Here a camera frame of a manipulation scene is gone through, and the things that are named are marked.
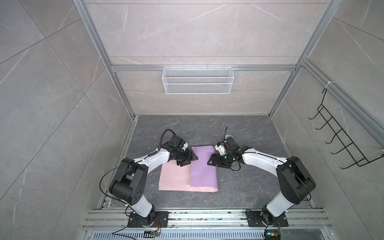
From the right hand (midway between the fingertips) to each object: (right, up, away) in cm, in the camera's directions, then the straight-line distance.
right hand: (212, 163), depth 88 cm
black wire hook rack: (+57, +11, -25) cm, 63 cm away
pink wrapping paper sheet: (-24, -9, -1) cm, 25 cm away
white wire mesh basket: (-9, +54, +12) cm, 56 cm away
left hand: (-10, +4, -1) cm, 11 cm away
